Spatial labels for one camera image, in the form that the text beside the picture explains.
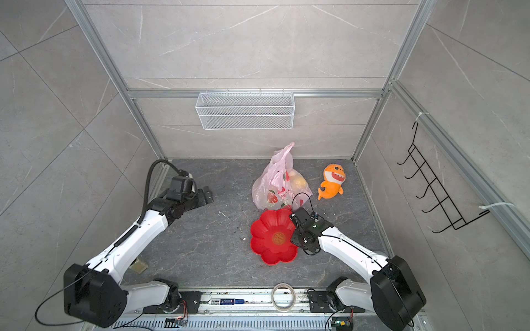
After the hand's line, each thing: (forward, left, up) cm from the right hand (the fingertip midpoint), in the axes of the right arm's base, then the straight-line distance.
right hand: (297, 239), depth 85 cm
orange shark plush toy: (+30, -21, +5) cm, 37 cm away
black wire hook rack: (-4, -44, +28) cm, 52 cm away
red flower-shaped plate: (+3, +11, -4) cm, 12 cm away
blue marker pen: (-22, +28, -2) cm, 35 cm away
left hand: (+15, +39, +15) cm, 44 cm away
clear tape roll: (-23, +4, -4) cm, 23 cm away
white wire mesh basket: (+56, +23, +26) cm, 66 cm away
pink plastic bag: (+20, +8, +11) cm, 24 cm away
